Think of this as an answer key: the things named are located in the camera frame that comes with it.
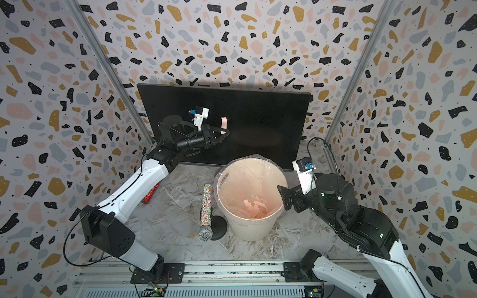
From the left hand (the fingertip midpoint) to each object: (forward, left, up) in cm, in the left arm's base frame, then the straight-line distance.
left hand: (229, 132), depth 67 cm
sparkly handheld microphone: (-29, +8, -20) cm, 36 cm away
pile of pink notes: (-15, -11, -34) cm, 38 cm away
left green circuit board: (-43, +30, -43) cm, 68 cm away
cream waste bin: (-22, -6, -40) cm, 46 cm away
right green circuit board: (-44, -32, -43) cm, 69 cm away
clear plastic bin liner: (-9, -6, -25) cm, 27 cm away
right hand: (-19, -20, -4) cm, 28 cm away
